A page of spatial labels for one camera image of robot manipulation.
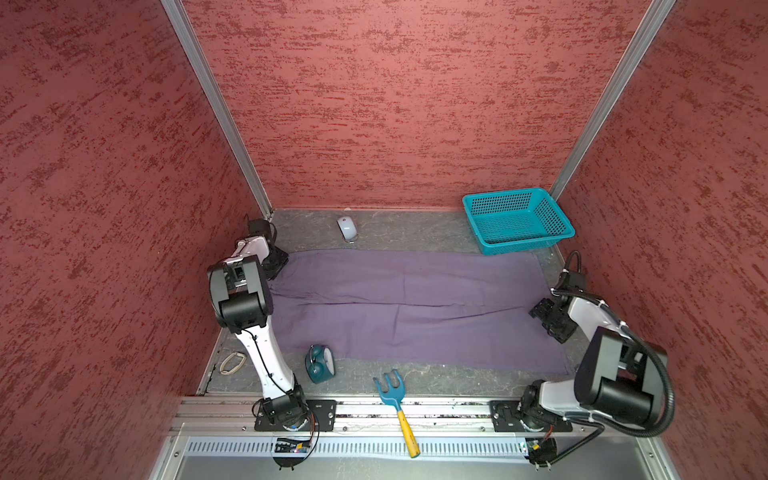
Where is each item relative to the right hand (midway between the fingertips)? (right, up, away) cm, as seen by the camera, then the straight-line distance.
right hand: (540, 325), depth 88 cm
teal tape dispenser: (-64, -6, -13) cm, 65 cm away
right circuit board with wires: (-8, -26, -17) cm, 32 cm away
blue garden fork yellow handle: (-44, -15, -13) cm, 48 cm away
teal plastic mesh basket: (+4, +33, +29) cm, 45 cm away
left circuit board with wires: (-71, -27, -16) cm, 77 cm away
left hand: (-83, +16, +12) cm, 86 cm away
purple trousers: (-20, +4, +6) cm, 21 cm away
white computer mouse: (-61, +30, +18) cm, 70 cm away
